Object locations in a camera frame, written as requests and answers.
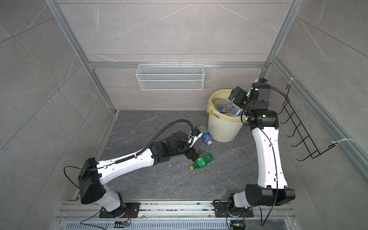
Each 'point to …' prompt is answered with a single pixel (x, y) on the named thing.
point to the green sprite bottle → (201, 162)
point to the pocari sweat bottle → (222, 109)
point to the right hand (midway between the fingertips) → (238, 93)
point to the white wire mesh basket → (156, 76)
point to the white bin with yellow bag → (223, 127)
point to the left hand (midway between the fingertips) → (199, 141)
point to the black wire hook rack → (299, 129)
